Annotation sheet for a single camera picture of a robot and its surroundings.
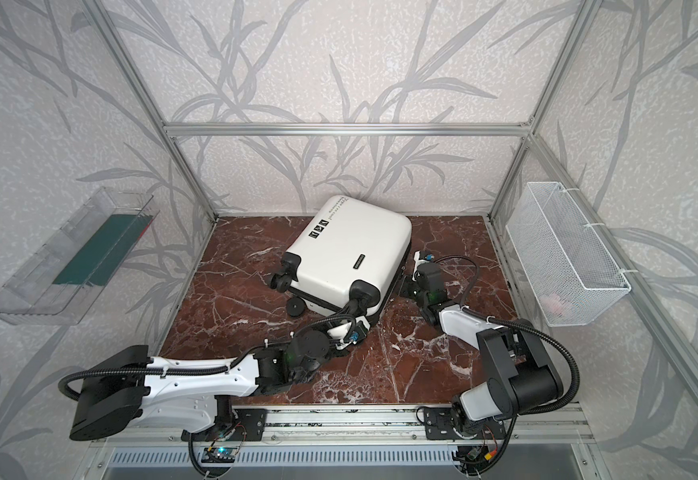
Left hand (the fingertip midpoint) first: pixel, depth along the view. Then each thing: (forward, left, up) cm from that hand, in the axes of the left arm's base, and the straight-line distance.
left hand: (356, 307), depth 75 cm
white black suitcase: (+14, +3, +3) cm, 15 cm away
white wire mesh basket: (0, -45, +18) cm, 48 cm away
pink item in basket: (0, -49, +4) cm, 49 cm away
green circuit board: (-30, +32, -19) cm, 48 cm away
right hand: (+18, -14, -8) cm, 24 cm away
